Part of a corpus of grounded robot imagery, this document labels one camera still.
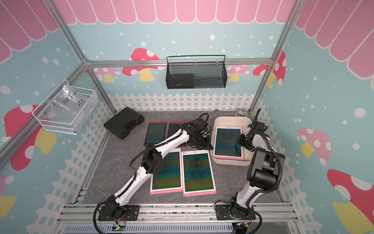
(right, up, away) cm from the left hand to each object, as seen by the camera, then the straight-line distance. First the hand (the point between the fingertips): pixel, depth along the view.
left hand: (213, 150), depth 91 cm
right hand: (+18, +5, +4) cm, 19 cm away
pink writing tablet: (-27, -17, -6) cm, 32 cm away
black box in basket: (-21, +43, -2) cm, 48 cm away
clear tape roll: (+28, +26, +25) cm, 46 cm away
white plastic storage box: (+28, +18, +18) cm, 38 cm away
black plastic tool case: (-66, +16, +15) cm, 69 cm away
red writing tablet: (-28, +14, +22) cm, 38 cm away
